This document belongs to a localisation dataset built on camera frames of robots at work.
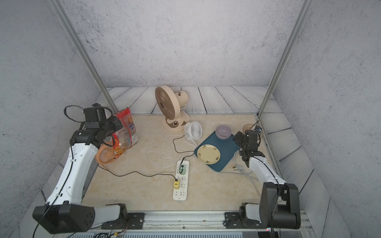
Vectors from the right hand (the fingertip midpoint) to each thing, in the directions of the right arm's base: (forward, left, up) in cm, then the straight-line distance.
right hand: (244, 135), depth 88 cm
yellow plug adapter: (-26, +38, -9) cm, 47 cm away
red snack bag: (-6, +66, +7) cm, 66 cm away
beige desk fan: (+16, +44, +12) cm, 48 cm away
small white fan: (+7, +30, -4) cm, 32 cm away
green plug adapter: (-18, +35, -7) cm, 40 cm away
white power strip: (-29, +36, -12) cm, 48 cm away
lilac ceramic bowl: (+12, +10, -12) cm, 20 cm away
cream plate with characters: (-4, +20, -14) cm, 25 cm away
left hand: (-3, +66, +17) cm, 68 cm away
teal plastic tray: (0, +7, -14) cm, 16 cm away
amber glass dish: (+19, -9, -15) cm, 26 cm away
